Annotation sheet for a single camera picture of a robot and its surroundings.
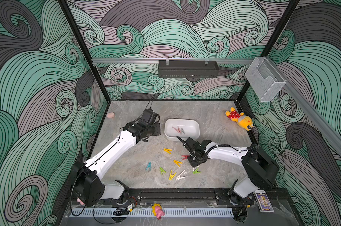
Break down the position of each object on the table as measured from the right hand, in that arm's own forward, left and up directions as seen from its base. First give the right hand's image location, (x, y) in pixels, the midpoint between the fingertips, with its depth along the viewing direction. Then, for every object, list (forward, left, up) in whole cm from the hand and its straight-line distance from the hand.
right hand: (192, 163), depth 86 cm
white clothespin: (-4, 0, +1) cm, 4 cm away
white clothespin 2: (-8, +9, +1) cm, 13 cm away
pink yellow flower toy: (-25, +21, +4) cm, 32 cm away
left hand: (+14, +21, +20) cm, 32 cm away
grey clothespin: (+23, +5, +1) cm, 24 cm away
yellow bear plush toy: (+27, -40, +6) cm, 48 cm away
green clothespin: (-5, +19, +2) cm, 20 cm away
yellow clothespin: (+8, +16, +1) cm, 17 cm away
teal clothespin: (-2, +27, +2) cm, 27 cm away
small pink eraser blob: (+38, +61, +2) cm, 72 cm away
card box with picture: (-21, -33, +3) cm, 39 cm away
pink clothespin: (+24, +8, +1) cm, 26 cm away
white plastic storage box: (+26, +3, 0) cm, 26 cm away
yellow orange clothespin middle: (0, +9, +1) cm, 9 cm away
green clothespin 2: (-6, -1, +1) cm, 6 cm away
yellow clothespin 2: (-8, +13, +2) cm, 16 cm away
